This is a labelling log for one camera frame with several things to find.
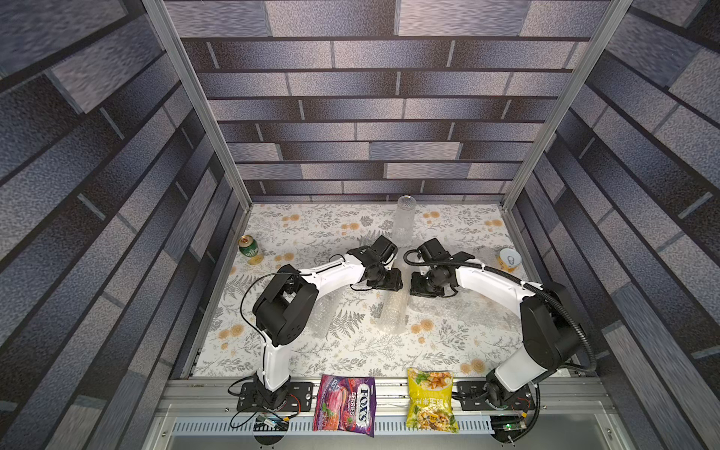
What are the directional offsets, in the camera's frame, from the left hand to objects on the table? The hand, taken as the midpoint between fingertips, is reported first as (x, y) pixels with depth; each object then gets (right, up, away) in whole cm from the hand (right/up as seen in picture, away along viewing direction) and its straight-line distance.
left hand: (399, 283), depth 89 cm
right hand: (+4, -2, +1) cm, 5 cm away
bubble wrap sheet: (+22, -6, +3) cm, 23 cm away
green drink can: (-52, +12, +5) cm, 54 cm away
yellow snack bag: (+5, -26, -20) cm, 33 cm away
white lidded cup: (+40, +7, +7) cm, 41 cm away
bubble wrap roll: (-3, -9, -6) cm, 12 cm away
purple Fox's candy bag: (-16, -28, -18) cm, 37 cm away
